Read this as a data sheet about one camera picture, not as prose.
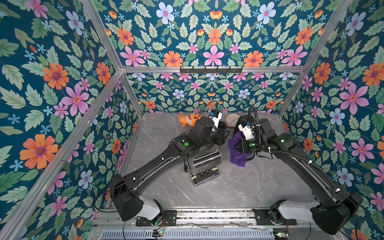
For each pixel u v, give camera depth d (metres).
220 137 0.60
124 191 0.39
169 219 0.74
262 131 0.54
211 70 0.93
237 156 0.66
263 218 0.73
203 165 0.81
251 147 0.61
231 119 1.12
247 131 0.66
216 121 0.61
